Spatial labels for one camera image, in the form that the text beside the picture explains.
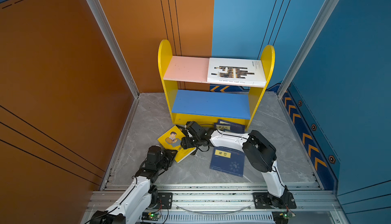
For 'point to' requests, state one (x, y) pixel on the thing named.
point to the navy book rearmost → (228, 122)
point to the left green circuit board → (150, 216)
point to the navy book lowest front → (227, 160)
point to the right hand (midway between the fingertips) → (183, 144)
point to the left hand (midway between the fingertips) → (178, 150)
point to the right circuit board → (282, 217)
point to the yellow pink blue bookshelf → (191, 98)
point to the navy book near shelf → (225, 127)
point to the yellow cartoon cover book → (171, 140)
